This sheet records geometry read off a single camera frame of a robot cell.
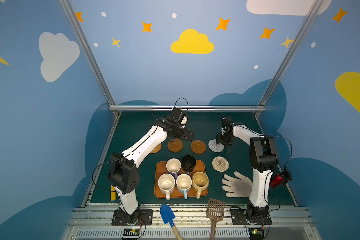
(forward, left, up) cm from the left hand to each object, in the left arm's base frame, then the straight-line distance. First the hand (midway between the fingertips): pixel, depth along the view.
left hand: (186, 133), depth 85 cm
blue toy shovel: (-38, +9, -20) cm, 44 cm away
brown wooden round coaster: (+4, +7, -19) cm, 20 cm away
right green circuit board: (-45, -35, -23) cm, 62 cm away
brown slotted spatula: (-37, -15, -18) cm, 44 cm away
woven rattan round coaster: (+1, +19, -20) cm, 28 cm away
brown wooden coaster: (+3, -9, -19) cm, 22 cm away
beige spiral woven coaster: (-10, -23, -19) cm, 31 cm away
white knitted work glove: (-24, -31, -20) cm, 44 cm away
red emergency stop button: (-22, -51, -7) cm, 56 cm away
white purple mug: (-13, +7, -17) cm, 22 cm away
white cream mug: (-23, +11, -19) cm, 31 cm away
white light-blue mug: (-22, +1, -18) cm, 29 cm away
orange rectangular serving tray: (-14, +15, -19) cm, 28 cm away
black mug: (-11, -2, -16) cm, 20 cm away
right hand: (+7, -26, -18) cm, 32 cm away
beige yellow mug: (-21, -9, -20) cm, 30 cm away
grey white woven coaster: (+3, -21, -19) cm, 29 cm away
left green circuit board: (-45, +27, -23) cm, 58 cm away
